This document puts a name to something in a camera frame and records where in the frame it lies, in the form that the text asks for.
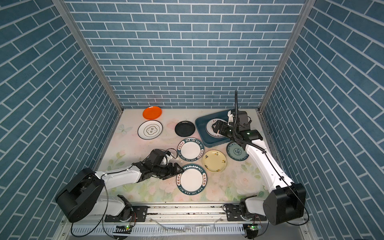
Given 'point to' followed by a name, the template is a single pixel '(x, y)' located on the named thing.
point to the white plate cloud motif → (150, 130)
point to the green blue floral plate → (235, 152)
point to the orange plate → (152, 112)
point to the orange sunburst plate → (210, 130)
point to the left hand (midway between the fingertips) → (180, 173)
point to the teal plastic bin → (207, 140)
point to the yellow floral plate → (214, 161)
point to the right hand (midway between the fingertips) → (217, 126)
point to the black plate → (185, 128)
